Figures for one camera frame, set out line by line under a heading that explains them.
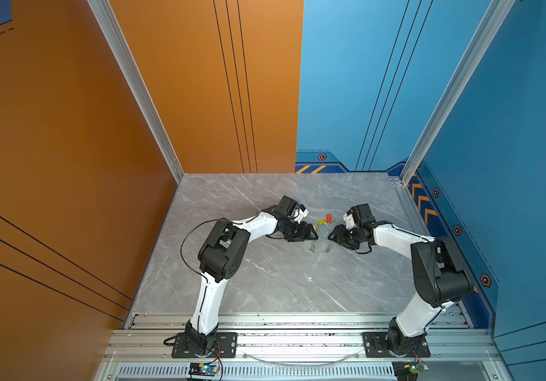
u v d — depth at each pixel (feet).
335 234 2.91
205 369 2.32
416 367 2.28
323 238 3.23
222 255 1.82
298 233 2.81
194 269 1.81
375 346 2.38
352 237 2.71
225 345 2.41
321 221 3.38
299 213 3.02
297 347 2.48
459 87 2.80
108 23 2.34
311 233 2.86
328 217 3.46
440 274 1.56
